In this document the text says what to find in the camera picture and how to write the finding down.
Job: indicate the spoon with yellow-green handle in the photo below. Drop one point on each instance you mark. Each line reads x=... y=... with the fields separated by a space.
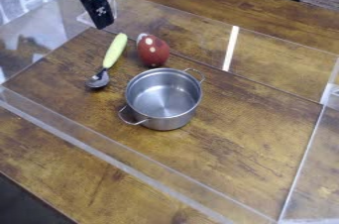
x=100 y=79

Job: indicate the clear acrylic enclosure wall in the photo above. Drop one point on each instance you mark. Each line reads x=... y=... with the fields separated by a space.
x=255 y=161

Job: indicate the silver pot with handles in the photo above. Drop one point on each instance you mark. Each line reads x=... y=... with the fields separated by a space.
x=162 y=98

